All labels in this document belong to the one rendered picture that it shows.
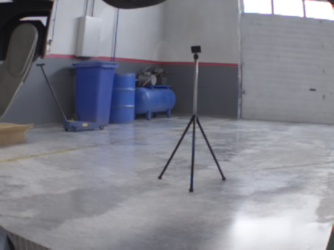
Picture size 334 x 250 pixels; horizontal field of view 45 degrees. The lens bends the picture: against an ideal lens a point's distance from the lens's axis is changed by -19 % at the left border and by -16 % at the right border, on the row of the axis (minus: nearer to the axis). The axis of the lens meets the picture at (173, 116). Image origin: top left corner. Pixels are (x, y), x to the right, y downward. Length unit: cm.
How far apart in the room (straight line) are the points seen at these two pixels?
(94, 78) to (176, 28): 399
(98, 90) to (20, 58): 633
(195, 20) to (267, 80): 220
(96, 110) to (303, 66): 481
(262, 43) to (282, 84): 103
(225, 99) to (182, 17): 220
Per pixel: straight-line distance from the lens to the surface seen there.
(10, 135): 518
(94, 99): 745
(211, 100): 1056
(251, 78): 1033
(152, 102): 915
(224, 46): 1049
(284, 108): 1016
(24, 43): 113
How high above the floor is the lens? 72
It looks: 4 degrees down
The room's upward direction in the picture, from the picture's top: 2 degrees clockwise
